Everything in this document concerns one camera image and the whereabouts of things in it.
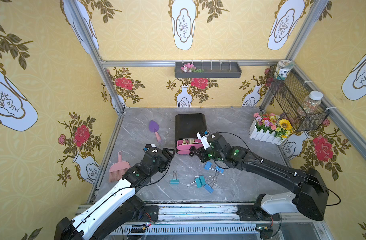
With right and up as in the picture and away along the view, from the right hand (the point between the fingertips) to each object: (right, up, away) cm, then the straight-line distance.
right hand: (197, 147), depth 80 cm
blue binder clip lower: (+6, -22, +1) cm, 23 cm away
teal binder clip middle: (+2, -19, +4) cm, 20 cm away
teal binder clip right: (+2, -19, +4) cm, 20 cm away
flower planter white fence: (+45, +10, +10) cm, 47 cm away
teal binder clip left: (-13, -20, +4) cm, 24 cm away
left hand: (-15, -2, -1) cm, 15 cm away
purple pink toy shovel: (-30, +10, +30) cm, 44 cm away
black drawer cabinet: (-6, +12, +10) cm, 17 cm away
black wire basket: (+57, +31, +10) cm, 65 cm away
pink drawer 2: (-7, -5, +13) cm, 15 cm away
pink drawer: (-3, +1, +3) cm, 4 cm away
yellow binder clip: (-6, +3, +6) cm, 8 cm away
